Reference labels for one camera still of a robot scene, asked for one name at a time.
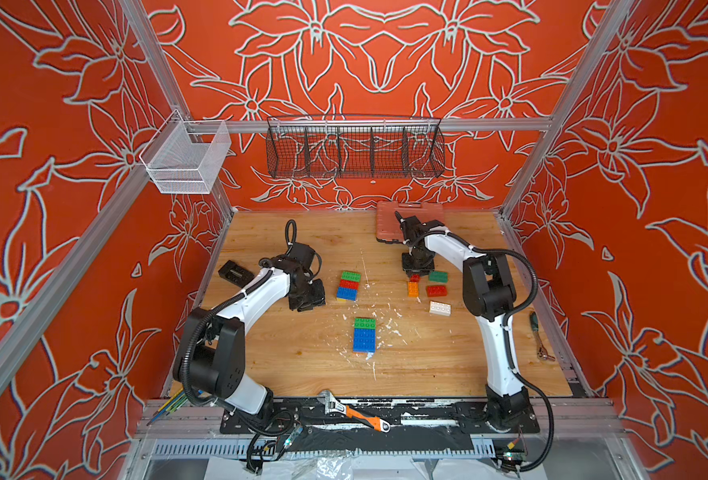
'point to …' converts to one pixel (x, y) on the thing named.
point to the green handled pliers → (541, 350)
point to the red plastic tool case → (388, 226)
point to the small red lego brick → (414, 278)
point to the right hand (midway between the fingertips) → (413, 270)
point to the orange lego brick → (413, 289)
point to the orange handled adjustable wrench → (378, 424)
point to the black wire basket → (354, 146)
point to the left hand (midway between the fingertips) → (322, 300)
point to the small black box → (236, 273)
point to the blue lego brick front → (365, 347)
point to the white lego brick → (440, 308)
